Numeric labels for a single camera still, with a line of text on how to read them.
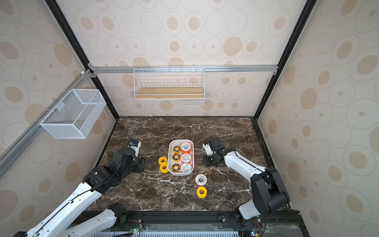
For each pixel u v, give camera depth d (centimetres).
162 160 95
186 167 91
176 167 92
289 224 73
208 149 81
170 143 97
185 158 95
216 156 67
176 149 100
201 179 87
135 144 63
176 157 96
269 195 43
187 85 99
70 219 43
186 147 97
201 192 82
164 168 90
